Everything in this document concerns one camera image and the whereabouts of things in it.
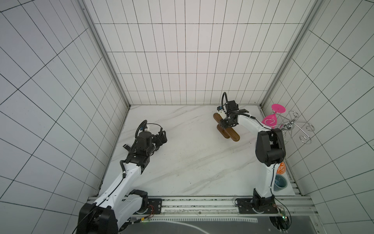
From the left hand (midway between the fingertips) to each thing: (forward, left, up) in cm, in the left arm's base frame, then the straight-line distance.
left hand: (159, 136), depth 84 cm
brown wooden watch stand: (+8, -44, -7) cm, 45 cm away
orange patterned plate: (-14, -72, -11) cm, 75 cm away
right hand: (+18, -44, -7) cm, 48 cm away
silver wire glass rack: (-2, -69, +14) cm, 71 cm away
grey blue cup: (-22, -69, -11) cm, 73 cm away
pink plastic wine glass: (+3, -62, +12) cm, 63 cm away
